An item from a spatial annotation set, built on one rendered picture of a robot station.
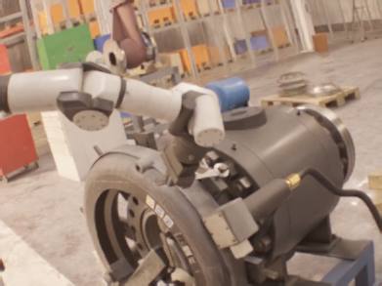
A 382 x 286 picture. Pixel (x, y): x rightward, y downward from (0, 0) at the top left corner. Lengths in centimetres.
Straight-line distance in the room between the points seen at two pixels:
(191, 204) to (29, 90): 61
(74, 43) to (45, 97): 796
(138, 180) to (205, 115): 45
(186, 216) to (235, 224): 16
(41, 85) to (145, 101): 23
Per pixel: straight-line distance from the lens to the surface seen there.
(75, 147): 540
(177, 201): 137
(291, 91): 646
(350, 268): 199
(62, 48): 883
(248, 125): 184
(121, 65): 576
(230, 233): 129
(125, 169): 149
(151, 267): 159
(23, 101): 101
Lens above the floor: 129
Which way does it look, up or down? 14 degrees down
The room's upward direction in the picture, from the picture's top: 15 degrees counter-clockwise
